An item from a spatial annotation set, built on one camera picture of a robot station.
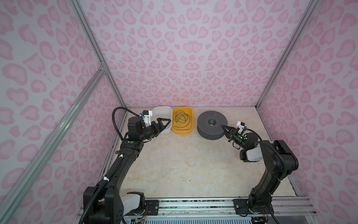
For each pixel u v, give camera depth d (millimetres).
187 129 996
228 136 831
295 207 736
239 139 801
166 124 711
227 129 873
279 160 489
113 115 596
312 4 689
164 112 1134
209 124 924
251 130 898
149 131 689
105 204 391
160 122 691
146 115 722
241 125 865
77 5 682
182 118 1123
